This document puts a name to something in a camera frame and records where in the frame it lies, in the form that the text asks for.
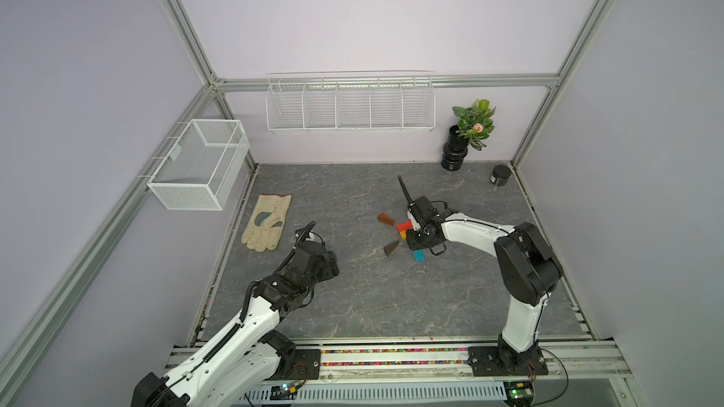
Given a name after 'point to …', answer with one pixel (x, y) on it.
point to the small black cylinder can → (501, 174)
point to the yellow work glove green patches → (266, 224)
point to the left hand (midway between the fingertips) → (327, 261)
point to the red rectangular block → (403, 227)
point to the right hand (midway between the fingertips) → (412, 240)
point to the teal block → (419, 255)
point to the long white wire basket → (351, 101)
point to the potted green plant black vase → (474, 127)
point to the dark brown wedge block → (389, 248)
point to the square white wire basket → (195, 169)
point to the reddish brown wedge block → (384, 218)
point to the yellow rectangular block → (403, 235)
